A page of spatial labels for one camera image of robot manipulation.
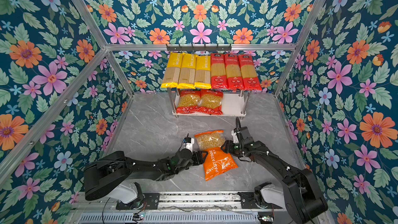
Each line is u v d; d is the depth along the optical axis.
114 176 0.44
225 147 0.78
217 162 0.82
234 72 0.79
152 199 0.74
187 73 0.80
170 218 0.73
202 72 0.80
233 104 1.07
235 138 0.78
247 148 0.63
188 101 1.01
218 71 0.81
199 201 0.75
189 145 0.77
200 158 0.75
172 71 0.80
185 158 0.64
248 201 0.72
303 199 0.40
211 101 1.01
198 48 0.91
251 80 0.75
